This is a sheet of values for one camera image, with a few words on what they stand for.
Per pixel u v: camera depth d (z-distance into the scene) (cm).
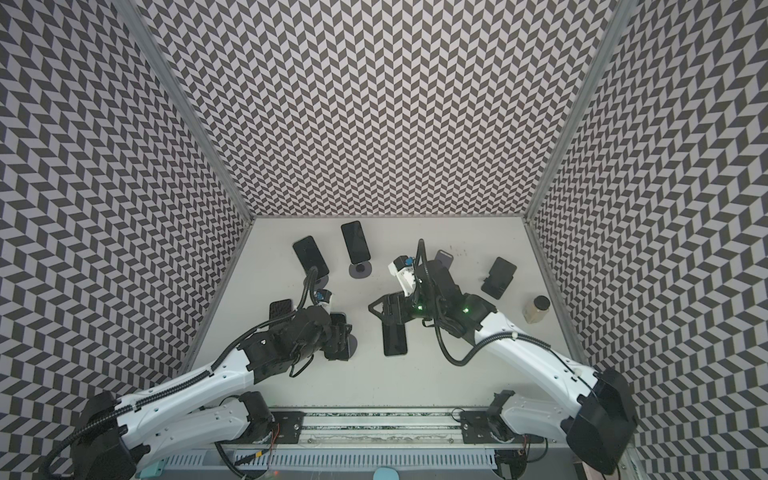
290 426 73
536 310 85
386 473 67
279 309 93
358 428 74
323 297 70
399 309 62
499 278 94
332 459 69
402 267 64
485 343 48
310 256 94
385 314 64
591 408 39
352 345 86
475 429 74
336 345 70
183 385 45
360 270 103
